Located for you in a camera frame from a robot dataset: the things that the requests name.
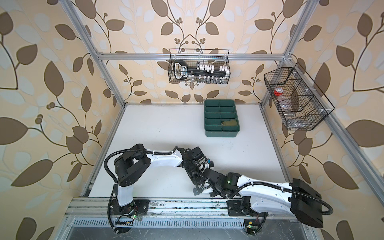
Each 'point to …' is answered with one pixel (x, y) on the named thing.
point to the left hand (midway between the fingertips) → (204, 187)
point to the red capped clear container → (278, 92)
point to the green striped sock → (231, 123)
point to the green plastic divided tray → (216, 111)
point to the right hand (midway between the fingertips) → (209, 180)
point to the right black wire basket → (301, 103)
